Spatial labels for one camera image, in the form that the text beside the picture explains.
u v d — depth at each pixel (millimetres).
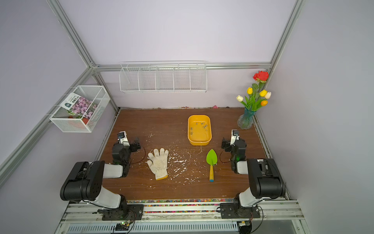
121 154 713
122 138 788
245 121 1021
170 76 1002
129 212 736
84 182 456
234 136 803
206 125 1085
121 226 713
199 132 1060
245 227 723
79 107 737
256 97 935
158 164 897
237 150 702
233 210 737
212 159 919
